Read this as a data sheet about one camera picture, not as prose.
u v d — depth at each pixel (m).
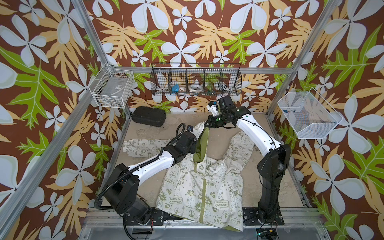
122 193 0.43
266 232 0.74
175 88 0.94
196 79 0.99
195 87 0.99
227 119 0.64
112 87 0.86
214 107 0.77
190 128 0.75
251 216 0.74
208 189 0.83
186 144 0.64
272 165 0.49
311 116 0.80
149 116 1.11
